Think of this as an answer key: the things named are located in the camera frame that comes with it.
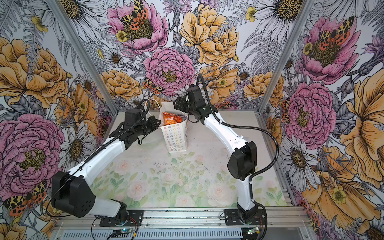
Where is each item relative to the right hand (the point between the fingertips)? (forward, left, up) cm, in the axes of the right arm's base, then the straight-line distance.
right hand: (177, 107), depth 83 cm
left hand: (-7, +9, -6) cm, 13 cm away
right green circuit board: (-53, -34, -31) cm, 70 cm away
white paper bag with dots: (-11, +2, -11) cm, 15 cm away
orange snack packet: (-4, +4, -4) cm, 8 cm away
